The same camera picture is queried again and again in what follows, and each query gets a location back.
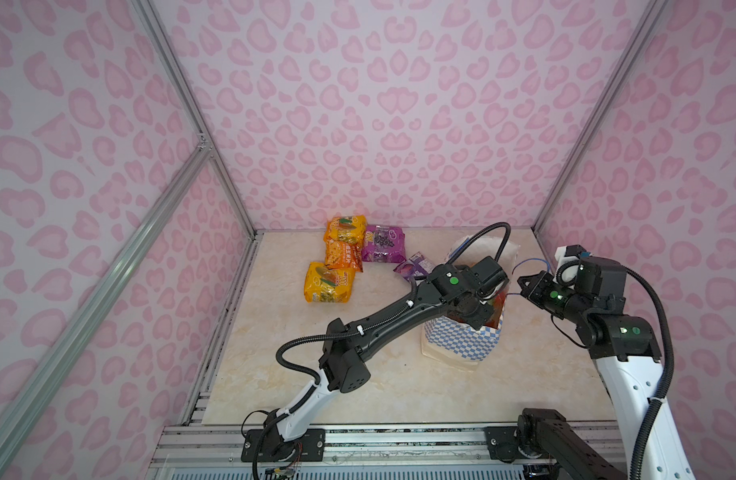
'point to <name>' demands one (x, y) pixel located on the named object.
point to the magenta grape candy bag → (384, 244)
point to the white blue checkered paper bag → (449, 341)
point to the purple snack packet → (415, 266)
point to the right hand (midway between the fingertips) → (519, 276)
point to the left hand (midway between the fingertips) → (483, 311)
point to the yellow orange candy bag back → (344, 237)
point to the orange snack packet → (344, 255)
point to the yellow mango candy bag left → (324, 284)
